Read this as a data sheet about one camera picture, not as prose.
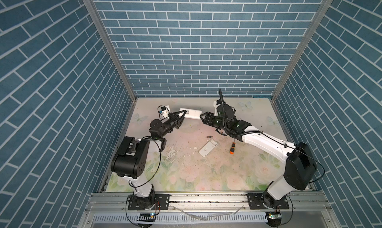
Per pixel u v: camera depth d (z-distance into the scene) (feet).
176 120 2.51
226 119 2.03
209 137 3.18
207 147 3.07
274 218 2.41
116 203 2.47
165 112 2.70
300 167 1.44
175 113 2.64
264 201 2.18
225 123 2.03
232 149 2.99
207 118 2.38
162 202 2.43
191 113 2.70
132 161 1.57
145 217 2.37
